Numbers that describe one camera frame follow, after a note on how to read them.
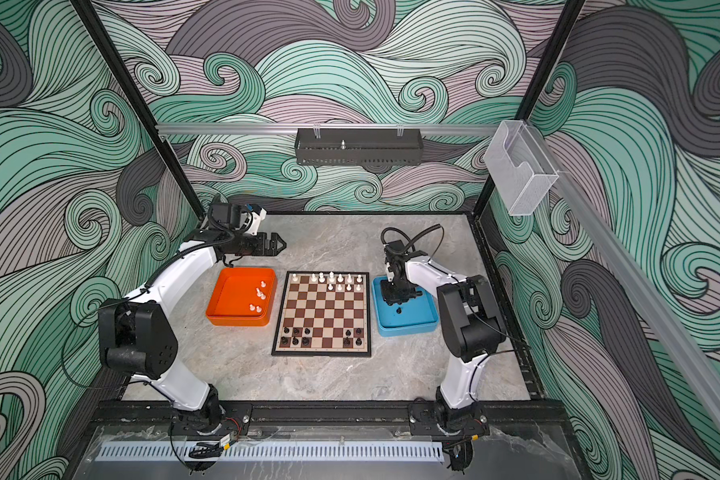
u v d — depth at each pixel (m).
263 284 0.98
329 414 0.74
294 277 0.98
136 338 0.45
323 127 0.93
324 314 0.90
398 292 0.80
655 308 0.50
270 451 0.70
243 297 0.95
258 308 0.92
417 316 0.92
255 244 0.78
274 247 0.79
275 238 0.80
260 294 0.95
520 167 0.79
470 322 0.49
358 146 0.96
